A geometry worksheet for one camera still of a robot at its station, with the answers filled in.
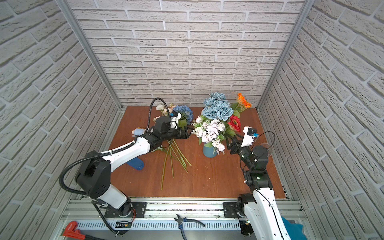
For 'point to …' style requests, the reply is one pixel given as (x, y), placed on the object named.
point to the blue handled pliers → (180, 220)
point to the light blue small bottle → (137, 132)
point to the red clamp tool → (71, 230)
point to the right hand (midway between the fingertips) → (230, 133)
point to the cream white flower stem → (161, 108)
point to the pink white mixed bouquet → (209, 132)
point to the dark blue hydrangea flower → (187, 111)
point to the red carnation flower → (234, 123)
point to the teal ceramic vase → (208, 152)
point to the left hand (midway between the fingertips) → (189, 127)
